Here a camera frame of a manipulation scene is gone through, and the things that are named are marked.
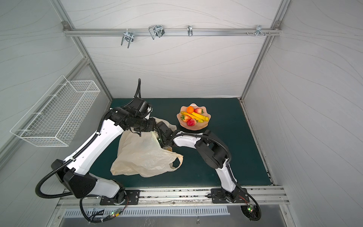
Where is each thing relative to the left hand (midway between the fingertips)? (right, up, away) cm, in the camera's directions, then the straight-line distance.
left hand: (156, 125), depth 75 cm
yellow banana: (+24, +3, +31) cm, 40 cm away
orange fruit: (+19, +9, +30) cm, 37 cm away
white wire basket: (-48, +3, -7) cm, 49 cm away
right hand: (-8, -14, +7) cm, 18 cm away
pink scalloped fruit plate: (+20, -2, +26) cm, 33 cm away
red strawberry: (+16, +3, +26) cm, 31 cm away
